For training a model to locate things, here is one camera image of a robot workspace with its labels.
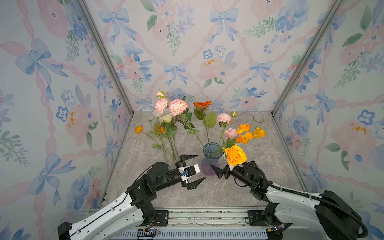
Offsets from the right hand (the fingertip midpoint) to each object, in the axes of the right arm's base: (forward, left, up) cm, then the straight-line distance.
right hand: (217, 157), depth 78 cm
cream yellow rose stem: (+35, +33, -9) cm, 49 cm away
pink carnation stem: (+3, -5, +16) cm, 17 cm away
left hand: (-9, +9, +12) cm, 17 cm away
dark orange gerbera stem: (+15, +8, +18) cm, 25 cm away
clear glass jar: (+26, -27, +2) cm, 38 cm away
